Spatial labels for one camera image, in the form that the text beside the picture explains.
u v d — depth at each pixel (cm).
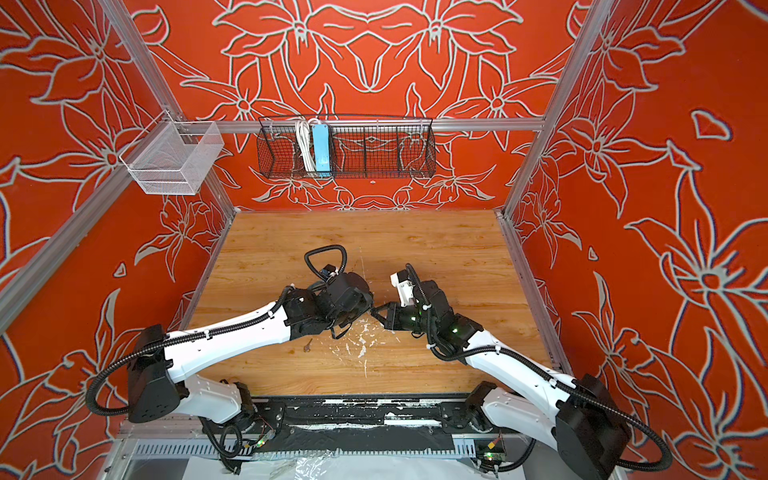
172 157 92
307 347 85
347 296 55
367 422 73
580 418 39
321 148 90
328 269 70
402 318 66
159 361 41
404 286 71
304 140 88
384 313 70
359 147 98
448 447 70
